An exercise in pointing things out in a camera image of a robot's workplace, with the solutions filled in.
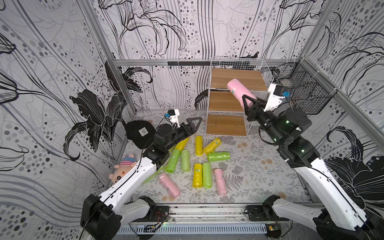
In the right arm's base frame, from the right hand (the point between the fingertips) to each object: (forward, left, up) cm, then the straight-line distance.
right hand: (248, 96), depth 55 cm
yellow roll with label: (+5, +11, -45) cm, 47 cm away
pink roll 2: (-18, +36, -47) cm, 62 cm away
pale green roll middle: (-6, +28, -46) cm, 54 cm away
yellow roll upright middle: (+6, +19, -46) cm, 50 cm away
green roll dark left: (-5, +35, -45) cm, 58 cm away
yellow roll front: (-14, +20, -45) cm, 51 cm away
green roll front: (-14, +15, -45) cm, 50 cm away
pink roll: (-17, +7, -46) cm, 50 cm away
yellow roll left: (+6, +31, -46) cm, 56 cm away
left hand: (0, +18, -17) cm, 25 cm away
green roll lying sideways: (-3, +10, -45) cm, 46 cm away
